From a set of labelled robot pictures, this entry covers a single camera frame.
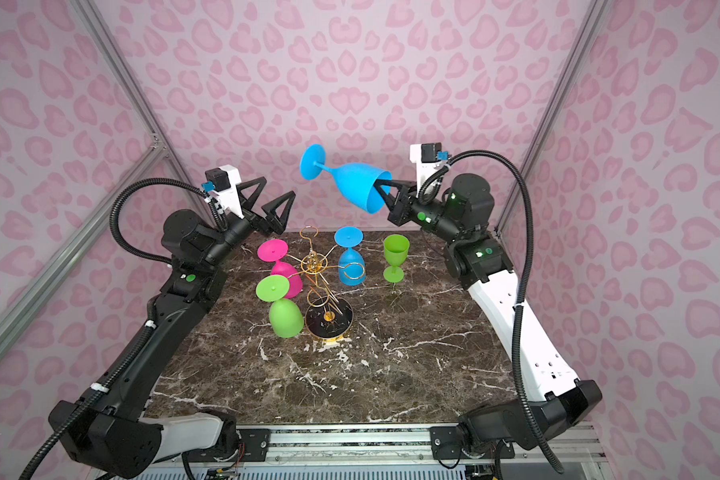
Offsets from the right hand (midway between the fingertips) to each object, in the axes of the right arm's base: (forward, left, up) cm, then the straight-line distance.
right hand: (376, 183), depth 57 cm
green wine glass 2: (+14, -6, -37) cm, 40 cm away
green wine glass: (-13, +22, -30) cm, 40 cm away
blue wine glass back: (+3, +7, -30) cm, 31 cm away
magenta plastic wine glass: (+1, +25, -21) cm, 33 cm away
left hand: (+2, +20, -1) cm, 20 cm away
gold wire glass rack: (-2, +16, -50) cm, 52 cm away
